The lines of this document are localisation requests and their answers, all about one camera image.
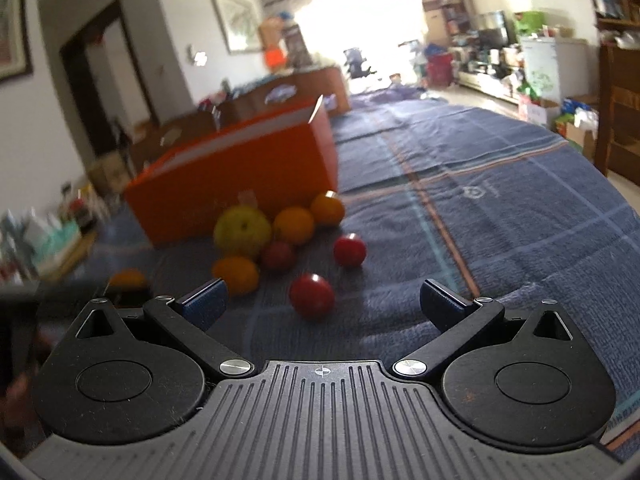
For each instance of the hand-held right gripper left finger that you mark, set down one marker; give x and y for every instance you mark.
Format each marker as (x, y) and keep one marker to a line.
(207, 302)

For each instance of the red basket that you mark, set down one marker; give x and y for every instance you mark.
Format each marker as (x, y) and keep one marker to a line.
(440, 69)

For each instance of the wooden chair narrow cutout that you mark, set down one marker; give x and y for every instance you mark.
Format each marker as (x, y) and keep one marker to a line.
(175, 130)

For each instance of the red tomato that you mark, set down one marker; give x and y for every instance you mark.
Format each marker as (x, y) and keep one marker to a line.
(311, 296)
(277, 256)
(350, 251)

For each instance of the blue office chair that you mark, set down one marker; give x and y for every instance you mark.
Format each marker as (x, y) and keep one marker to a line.
(357, 62)

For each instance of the yellow-green apple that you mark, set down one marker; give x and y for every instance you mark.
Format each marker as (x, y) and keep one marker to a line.
(242, 232)

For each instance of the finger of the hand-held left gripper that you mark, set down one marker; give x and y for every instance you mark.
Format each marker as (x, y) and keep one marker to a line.
(116, 297)

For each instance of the orange paper bag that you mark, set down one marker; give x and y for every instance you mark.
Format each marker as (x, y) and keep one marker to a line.
(276, 57)

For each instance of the tall cluttered bookshelf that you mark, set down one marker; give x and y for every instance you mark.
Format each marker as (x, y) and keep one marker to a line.
(452, 10)

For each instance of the wooden cabinet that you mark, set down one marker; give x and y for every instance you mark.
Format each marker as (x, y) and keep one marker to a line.
(617, 85)

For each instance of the white cabinet green print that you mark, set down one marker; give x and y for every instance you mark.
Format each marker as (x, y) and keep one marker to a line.
(545, 70)

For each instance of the orange cardboard box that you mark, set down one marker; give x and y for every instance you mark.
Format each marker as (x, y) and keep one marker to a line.
(240, 170)

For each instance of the wooden cutting board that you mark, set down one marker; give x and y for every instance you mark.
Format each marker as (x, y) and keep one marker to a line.
(70, 260)

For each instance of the dark framed picture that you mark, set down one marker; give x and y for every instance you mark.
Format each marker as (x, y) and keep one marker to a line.
(12, 25)

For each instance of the orange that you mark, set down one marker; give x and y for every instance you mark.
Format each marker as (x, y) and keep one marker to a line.
(327, 209)
(236, 275)
(294, 225)
(129, 279)

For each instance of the wooden chair fan cutout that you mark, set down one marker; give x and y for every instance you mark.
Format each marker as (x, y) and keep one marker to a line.
(300, 85)

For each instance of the blue patterned tablecloth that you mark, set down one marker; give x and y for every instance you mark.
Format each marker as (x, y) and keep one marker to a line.
(500, 210)

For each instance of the teal tissue pack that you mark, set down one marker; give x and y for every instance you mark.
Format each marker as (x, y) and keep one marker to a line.
(55, 240)

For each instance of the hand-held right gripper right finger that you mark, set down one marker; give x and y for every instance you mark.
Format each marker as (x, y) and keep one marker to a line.
(442, 305)

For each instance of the framed landscape painting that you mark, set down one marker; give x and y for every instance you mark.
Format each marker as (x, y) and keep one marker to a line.
(235, 20)

